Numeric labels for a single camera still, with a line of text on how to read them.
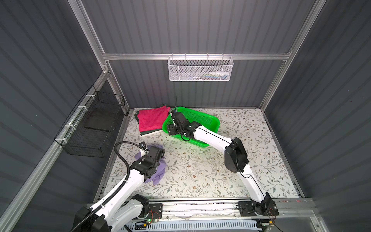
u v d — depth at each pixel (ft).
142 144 2.32
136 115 3.53
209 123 3.46
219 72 3.00
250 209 2.40
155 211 2.39
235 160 1.81
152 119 3.49
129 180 1.67
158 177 2.72
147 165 1.90
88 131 2.36
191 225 2.32
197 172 2.84
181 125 2.36
